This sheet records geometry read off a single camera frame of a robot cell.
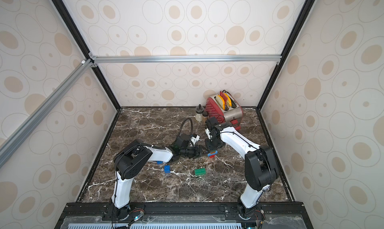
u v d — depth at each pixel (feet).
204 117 3.45
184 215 2.39
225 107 3.15
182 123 3.59
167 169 2.79
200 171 2.80
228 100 3.11
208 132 2.45
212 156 3.02
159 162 2.98
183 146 2.54
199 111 3.45
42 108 2.04
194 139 2.88
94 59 3.00
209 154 2.88
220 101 3.15
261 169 1.52
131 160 1.74
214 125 2.33
